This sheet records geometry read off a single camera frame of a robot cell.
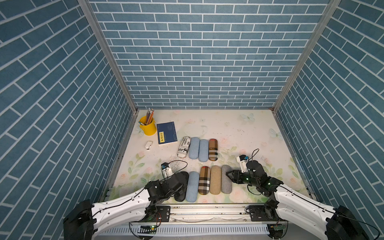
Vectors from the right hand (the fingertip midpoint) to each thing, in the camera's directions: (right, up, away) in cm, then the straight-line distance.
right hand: (229, 175), depth 83 cm
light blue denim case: (-21, -7, -4) cm, 22 cm away
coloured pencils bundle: (-50, +34, +15) cm, 62 cm away
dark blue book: (-41, +22, +23) cm, 51 cm away
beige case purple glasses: (-8, -3, -1) cm, 9 cm away
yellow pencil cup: (-51, +25, +17) cm, 59 cm away
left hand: (-25, -2, -1) cm, 25 cm away
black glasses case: (-27, -8, -6) cm, 29 cm away
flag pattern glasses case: (-28, +12, +11) cm, 32 cm away
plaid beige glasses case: (-15, -4, -3) cm, 15 cm away
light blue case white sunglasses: (-14, +12, +11) cm, 22 cm away
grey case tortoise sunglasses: (-2, -3, -2) cm, 4 cm away
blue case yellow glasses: (-21, +12, +11) cm, 26 cm away
